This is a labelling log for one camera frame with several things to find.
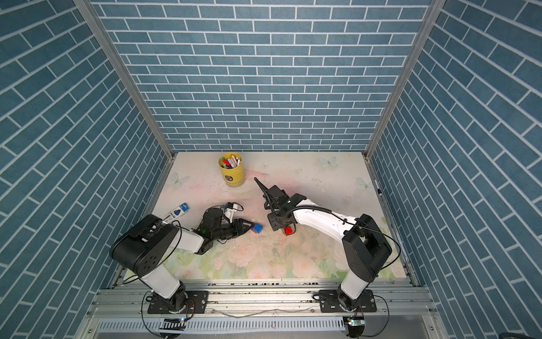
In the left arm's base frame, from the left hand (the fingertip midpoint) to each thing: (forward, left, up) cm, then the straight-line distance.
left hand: (255, 228), depth 89 cm
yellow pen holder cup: (+23, +11, +6) cm, 26 cm away
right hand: (+1, -10, +4) cm, 11 cm away
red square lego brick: (-2, -14, +3) cm, 15 cm away
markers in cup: (+30, +13, +9) cm, 34 cm away
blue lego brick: (0, -1, +1) cm, 1 cm away
